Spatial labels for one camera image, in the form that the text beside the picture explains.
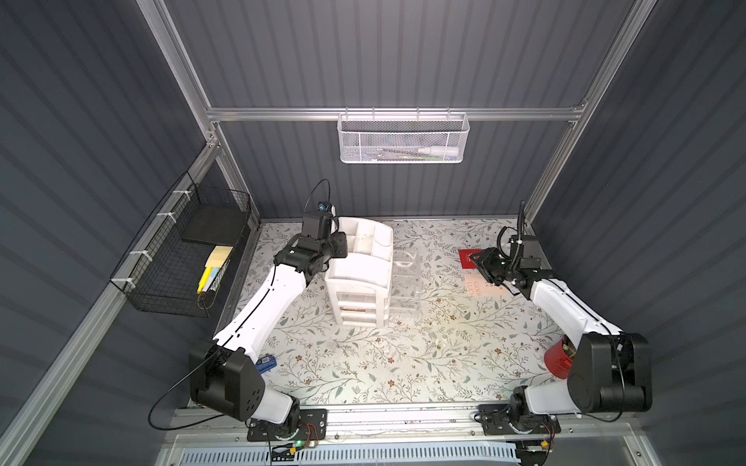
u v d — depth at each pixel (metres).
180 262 0.73
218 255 0.76
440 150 0.91
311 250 0.60
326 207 0.70
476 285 1.01
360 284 0.73
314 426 0.72
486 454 0.71
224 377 0.41
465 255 1.09
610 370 0.43
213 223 0.79
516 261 0.68
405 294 0.99
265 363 0.81
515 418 0.68
